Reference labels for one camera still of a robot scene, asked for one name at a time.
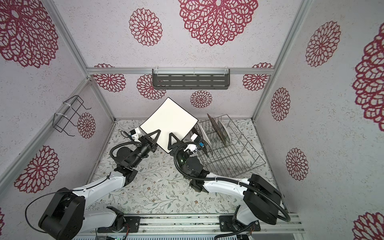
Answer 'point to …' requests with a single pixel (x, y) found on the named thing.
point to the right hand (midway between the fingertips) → (172, 133)
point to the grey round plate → (224, 131)
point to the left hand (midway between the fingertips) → (160, 132)
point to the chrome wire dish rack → (221, 147)
